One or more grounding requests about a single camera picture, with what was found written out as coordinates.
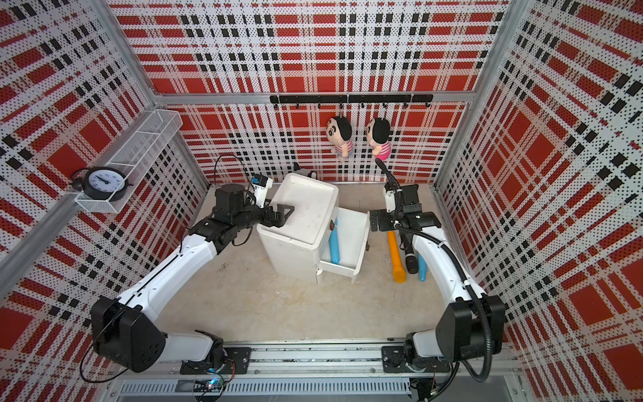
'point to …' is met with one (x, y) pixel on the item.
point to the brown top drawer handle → (331, 225)
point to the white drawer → (353, 232)
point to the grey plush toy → (296, 167)
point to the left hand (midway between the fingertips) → (285, 204)
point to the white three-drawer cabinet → (295, 250)
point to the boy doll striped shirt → (338, 131)
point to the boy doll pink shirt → (378, 135)
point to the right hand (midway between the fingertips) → (387, 216)
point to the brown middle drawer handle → (367, 246)
